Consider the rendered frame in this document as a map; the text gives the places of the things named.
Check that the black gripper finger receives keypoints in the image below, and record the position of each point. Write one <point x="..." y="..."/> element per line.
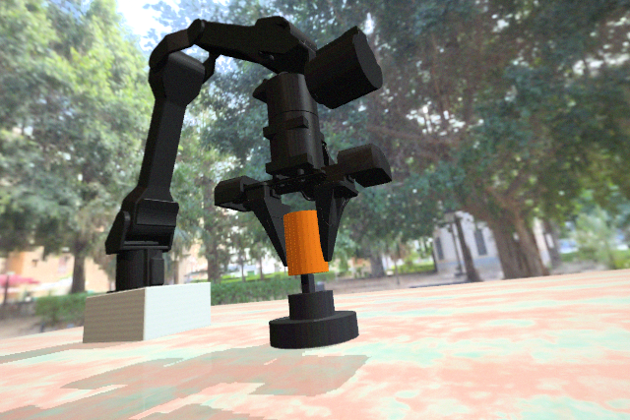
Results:
<point x="331" y="199"/>
<point x="271" y="215"/>

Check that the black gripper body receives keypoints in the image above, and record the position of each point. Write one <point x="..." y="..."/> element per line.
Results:
<point x="297" y="159"/>

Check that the orange knob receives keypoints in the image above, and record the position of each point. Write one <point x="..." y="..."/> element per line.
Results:
<point x="302" y="242"/>

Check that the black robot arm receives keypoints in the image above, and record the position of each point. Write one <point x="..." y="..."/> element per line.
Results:
<point x="339" y="72"/>

